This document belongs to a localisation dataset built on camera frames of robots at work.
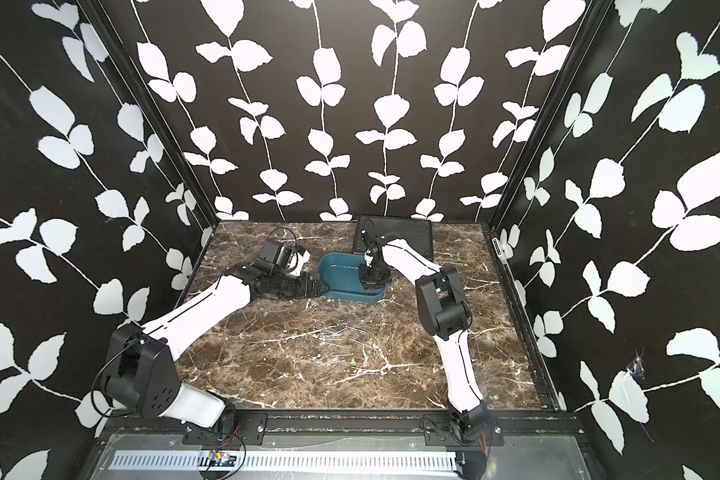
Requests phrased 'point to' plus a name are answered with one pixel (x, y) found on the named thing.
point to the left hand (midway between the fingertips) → (320, 285)
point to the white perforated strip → (292, 461)
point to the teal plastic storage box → (340, 271)
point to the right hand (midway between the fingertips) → (363, 280)
